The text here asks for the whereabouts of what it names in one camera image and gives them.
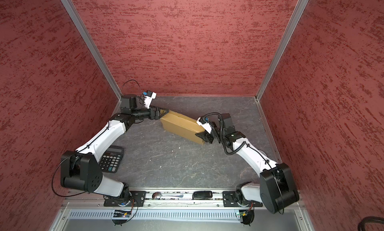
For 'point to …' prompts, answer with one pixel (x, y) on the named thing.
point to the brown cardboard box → (183, 126)
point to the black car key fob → (202, 195)
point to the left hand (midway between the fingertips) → (165, 112)
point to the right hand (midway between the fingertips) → (197, 132)
